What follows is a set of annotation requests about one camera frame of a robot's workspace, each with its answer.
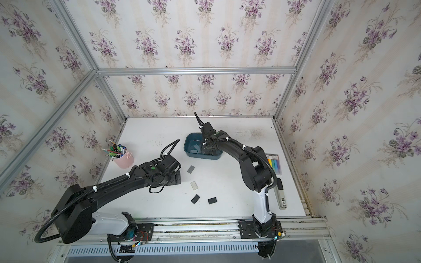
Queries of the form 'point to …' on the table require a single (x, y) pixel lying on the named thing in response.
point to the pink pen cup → (126, 161)
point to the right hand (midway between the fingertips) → (209, 146)
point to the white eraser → (194, 185)
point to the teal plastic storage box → (193, 148)
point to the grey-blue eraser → (197, 150)
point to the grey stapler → (279, 194)
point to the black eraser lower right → (212, 200)
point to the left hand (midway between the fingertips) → (173, 180)
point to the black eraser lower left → (195, 199)
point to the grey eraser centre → (190, 170)
